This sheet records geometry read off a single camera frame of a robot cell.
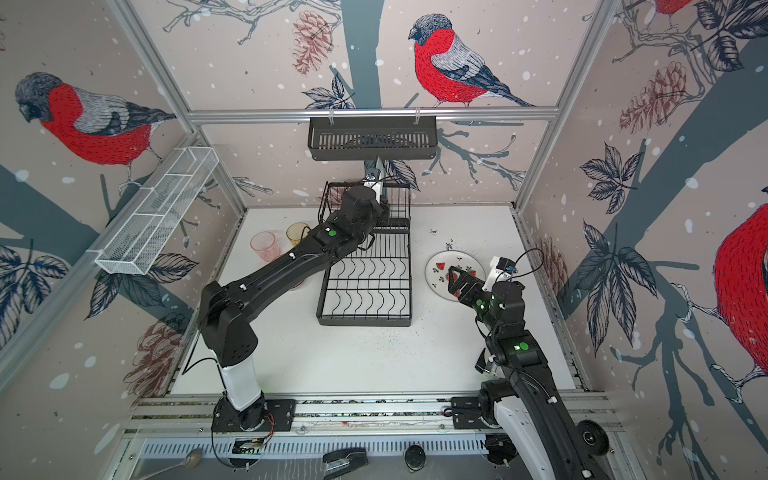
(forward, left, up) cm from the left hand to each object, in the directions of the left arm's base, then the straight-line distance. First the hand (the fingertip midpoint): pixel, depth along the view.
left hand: (381, 193), depth 78 cm
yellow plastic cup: (+10, +32, -28) cm, 43 cm away
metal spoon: (-54, +44, -33) cm, 77 cm away
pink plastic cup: (+6, +42, -30) cm, 52 cm away
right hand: (-18, -20, -13) cm, 30 cm away
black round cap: (-55, -7, -23) cm, 60 cm away
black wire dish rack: (-10, +3, -32) cm, 34 cm away
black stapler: (-55, +9, -32) cm, 64 cm away
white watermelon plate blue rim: (-4, -18, -32) cm, 37 cm away
